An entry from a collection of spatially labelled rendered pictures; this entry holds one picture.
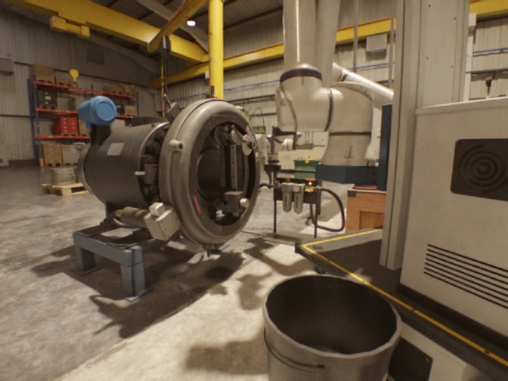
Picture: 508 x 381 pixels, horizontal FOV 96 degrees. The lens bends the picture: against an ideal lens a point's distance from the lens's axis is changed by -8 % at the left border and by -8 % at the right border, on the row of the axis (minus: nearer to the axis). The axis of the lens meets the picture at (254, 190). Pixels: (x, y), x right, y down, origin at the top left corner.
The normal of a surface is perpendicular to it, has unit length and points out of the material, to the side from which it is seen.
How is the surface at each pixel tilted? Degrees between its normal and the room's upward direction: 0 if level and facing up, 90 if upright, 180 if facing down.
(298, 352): 90
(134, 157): 72
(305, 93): 80
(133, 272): 90
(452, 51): 90
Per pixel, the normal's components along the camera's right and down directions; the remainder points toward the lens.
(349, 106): 0.00, 0.15
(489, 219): -0.91, 0.07
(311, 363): -0.48, 0.19
